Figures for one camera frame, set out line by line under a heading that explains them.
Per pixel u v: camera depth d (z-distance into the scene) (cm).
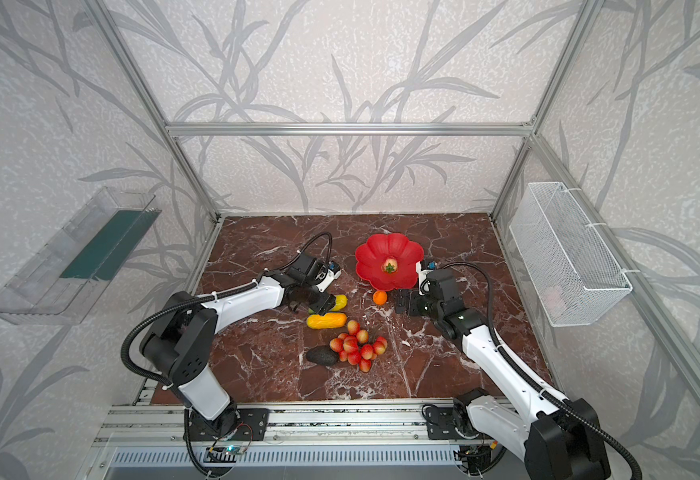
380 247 109
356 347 79
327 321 89
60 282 64
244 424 73
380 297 94
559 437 39
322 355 81
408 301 72
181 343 46
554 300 73
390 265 99
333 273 84
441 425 73
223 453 72
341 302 91
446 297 62
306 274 73
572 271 62
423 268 74
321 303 82
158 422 75
